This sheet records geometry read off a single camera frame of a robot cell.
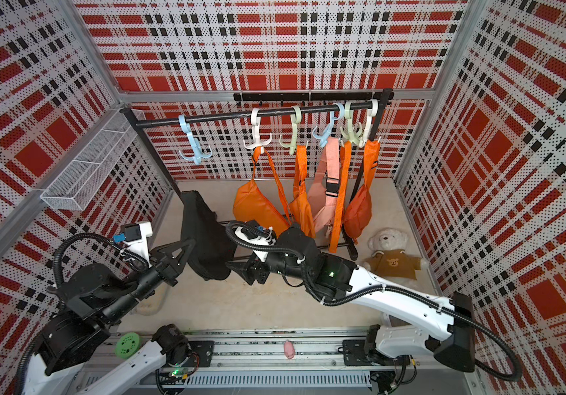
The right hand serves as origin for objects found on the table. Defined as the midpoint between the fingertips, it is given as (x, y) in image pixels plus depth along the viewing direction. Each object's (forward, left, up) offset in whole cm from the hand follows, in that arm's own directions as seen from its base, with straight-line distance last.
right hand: (242, 250), depth 61 cm
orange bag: (+26, -1, -12) cm, 29 cm away
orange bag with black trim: (+18, -15, -8) cm, 25 cm away
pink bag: (+40, -25, -25) cm, 53 cm away
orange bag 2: (+19, -34, -11) cm, 40 cm away
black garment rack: (+59, +36, +3) cm, 70 cm away
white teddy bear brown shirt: (+10, -46, -26) cm, 54 cm away
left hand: (0, +9, +4) cm, 10 cm away
